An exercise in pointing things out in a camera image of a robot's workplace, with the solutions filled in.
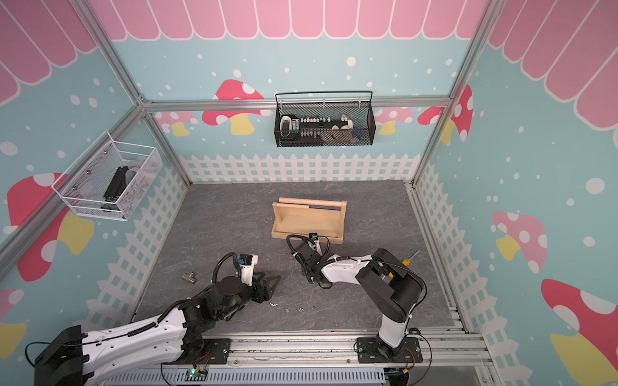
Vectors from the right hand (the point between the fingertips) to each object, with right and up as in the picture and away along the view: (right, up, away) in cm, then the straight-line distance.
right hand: (311, 261), depth 94 cm
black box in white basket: (-57, +27, -25) cm, 67 cm away
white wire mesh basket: (-61, +30, -21) cm, 71 cm away
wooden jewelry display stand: (-4, +17, +14) cm, 23 cm away
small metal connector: (-45, -4, -5) cm, 45 cm away
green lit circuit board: (-36, -30, -21) cm, 51 cm away
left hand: (-12, -3, -15) cm, 19 cm away
